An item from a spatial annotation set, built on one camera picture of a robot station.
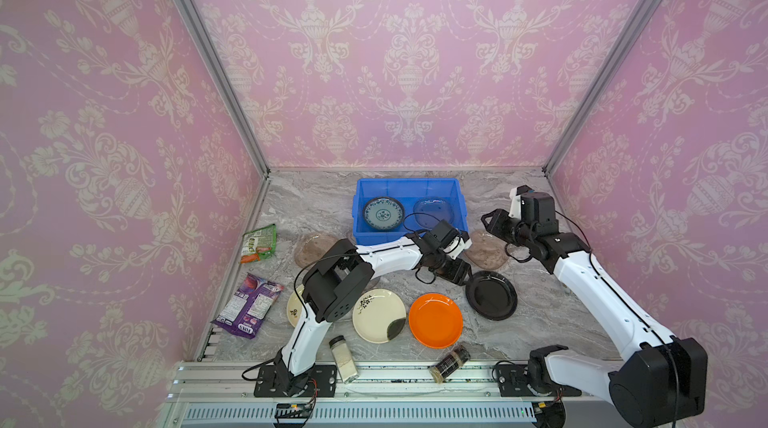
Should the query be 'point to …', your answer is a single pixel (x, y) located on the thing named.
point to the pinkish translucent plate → (486, 250)
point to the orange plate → (435, 320)
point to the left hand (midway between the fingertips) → (466, 280)
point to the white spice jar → (344, 358)
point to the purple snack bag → (246, 308)
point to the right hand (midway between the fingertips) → (486, 217)
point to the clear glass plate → (428, 212)
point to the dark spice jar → (450, 364)
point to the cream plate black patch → (379, 316)
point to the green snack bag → (259, 244)
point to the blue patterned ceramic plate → (383, 213)
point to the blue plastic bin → (407, 191)
